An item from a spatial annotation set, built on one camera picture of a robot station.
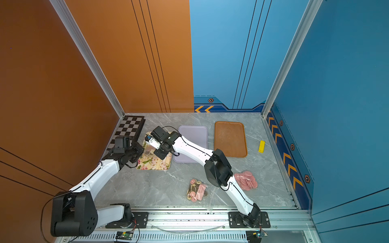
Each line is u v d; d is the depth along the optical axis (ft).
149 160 3.08
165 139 2.23
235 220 2.38
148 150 2.86
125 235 2.37
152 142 2.58
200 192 2.59
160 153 2.54
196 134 3.48
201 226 2.39
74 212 1.34
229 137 3.45
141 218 2.45
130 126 3.57
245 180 2.73
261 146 3.28
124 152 2.19
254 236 2.33
